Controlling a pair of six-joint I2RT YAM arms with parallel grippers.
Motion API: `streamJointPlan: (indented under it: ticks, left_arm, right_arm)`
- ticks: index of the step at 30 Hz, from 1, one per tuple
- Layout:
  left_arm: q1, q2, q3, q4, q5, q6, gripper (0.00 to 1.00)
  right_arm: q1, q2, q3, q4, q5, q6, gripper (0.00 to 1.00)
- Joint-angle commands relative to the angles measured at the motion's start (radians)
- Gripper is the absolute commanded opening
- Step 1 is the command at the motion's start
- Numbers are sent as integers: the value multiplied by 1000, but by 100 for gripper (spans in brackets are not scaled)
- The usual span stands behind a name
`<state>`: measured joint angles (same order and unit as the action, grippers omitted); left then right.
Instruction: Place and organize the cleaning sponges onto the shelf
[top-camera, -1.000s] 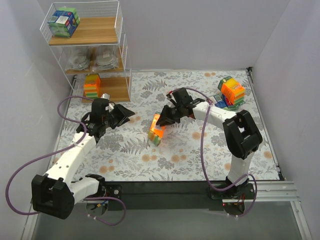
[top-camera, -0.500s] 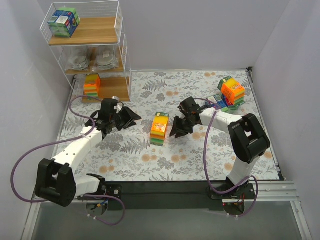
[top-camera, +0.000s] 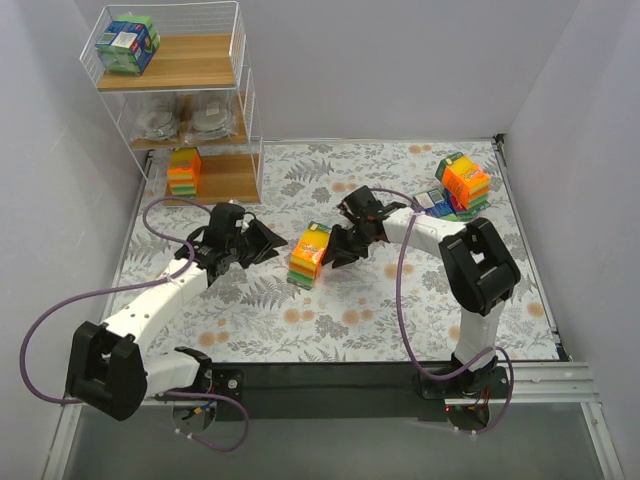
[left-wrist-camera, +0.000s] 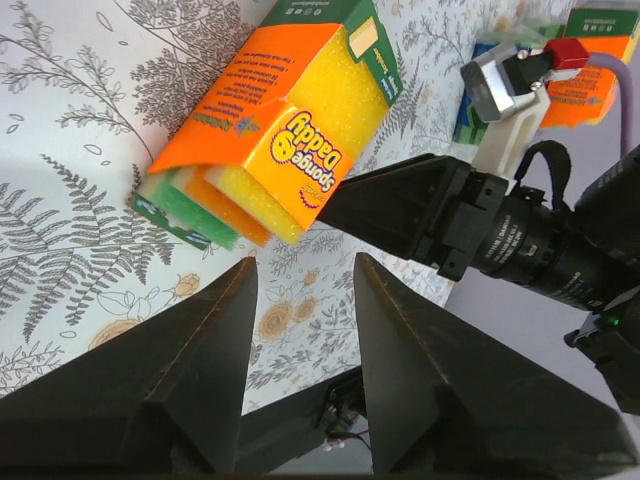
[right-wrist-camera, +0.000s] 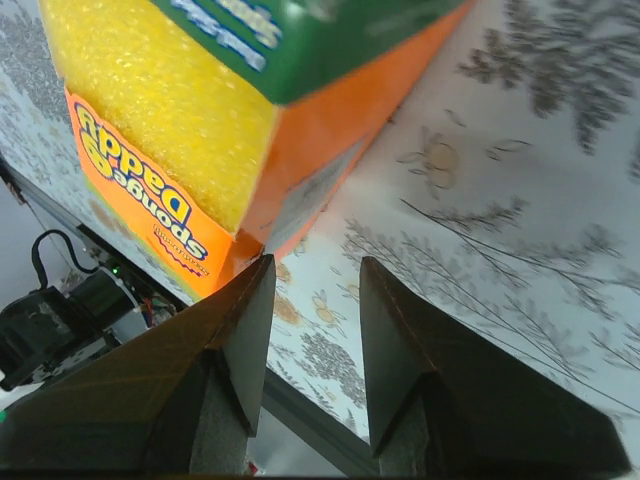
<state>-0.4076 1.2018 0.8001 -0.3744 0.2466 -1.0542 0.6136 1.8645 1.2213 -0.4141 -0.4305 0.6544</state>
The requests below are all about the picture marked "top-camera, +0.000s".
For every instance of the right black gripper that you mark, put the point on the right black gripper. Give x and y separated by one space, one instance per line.
356 236

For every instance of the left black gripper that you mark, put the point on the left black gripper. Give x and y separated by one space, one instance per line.
248 245

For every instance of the orange box sponge pack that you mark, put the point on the orange box sponge pack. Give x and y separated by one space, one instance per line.
305 261

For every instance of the blue label sponge pack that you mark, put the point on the blue label sponge pack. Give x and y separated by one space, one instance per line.
433 204

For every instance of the orange green sponge pack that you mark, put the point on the orange green sponge pack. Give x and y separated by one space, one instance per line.
183 172

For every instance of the orange yellow sponge box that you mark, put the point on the orange yellow sponge box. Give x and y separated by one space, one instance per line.
464 179

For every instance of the silver mesh scrubber pack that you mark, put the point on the silver mesh scrubber pack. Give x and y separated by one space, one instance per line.
158 117

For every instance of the blue label green sponges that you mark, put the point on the blue label green sponges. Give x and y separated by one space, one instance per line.
128 44

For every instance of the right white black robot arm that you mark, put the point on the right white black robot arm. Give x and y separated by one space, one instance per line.
481 272

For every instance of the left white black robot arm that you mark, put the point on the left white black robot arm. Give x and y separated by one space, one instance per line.
127 335

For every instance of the floral patterned table mat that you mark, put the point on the floral patterned table mat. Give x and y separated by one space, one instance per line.
384 307

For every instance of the white wire wooden shelf unit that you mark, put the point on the white wire wooden shelf unit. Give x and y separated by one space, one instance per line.
203 47

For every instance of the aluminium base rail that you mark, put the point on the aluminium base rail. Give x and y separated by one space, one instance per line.
325 385

